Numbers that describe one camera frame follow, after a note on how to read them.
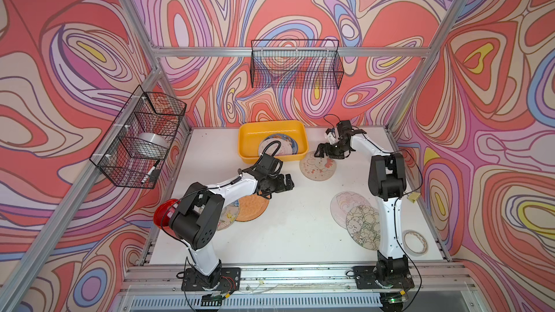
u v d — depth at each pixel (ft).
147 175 2.36
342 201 3.05
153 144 2.27
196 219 1.53
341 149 2.99
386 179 2.05
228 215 2.89
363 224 2.82
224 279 2.39
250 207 2.97
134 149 2.36
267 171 2.41
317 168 3.35
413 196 3.07
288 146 3.64
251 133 3.90
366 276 2.41
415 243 2.63
